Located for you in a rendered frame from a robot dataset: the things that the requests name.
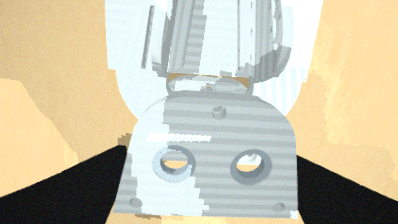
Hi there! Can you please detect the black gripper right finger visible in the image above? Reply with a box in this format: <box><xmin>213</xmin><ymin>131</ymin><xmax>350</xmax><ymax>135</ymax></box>
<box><xmin>297</xmin><ymin>155</ymin><xmax>398</xmax><ymax>224</ymax></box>

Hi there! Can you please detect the grey metal plate with two holes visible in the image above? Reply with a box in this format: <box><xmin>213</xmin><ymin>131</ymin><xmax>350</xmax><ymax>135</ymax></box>
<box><xmin>112</xmin><ymin>90</ymin><xmax>298</xmax><ymax>219</ymax></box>

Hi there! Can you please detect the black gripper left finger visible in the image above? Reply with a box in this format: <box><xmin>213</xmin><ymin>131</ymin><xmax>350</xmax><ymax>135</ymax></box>
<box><xmin>0</xmin><ymin>145</ymin><xmax>127</xmax><ymax>224</ymax></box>

